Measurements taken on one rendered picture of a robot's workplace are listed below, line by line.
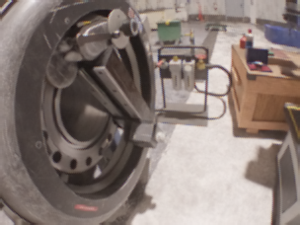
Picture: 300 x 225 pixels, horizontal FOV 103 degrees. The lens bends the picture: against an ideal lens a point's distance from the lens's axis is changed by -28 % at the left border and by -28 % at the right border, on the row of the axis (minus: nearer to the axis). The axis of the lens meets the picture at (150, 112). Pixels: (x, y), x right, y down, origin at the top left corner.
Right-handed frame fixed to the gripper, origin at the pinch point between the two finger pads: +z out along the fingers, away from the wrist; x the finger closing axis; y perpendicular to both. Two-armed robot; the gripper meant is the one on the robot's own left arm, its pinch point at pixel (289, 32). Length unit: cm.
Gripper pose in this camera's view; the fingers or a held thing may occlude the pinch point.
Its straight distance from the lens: 136.6
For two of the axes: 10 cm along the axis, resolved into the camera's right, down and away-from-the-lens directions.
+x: -3.0, 5.8, -7.6
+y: -9.4, -0.7, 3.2
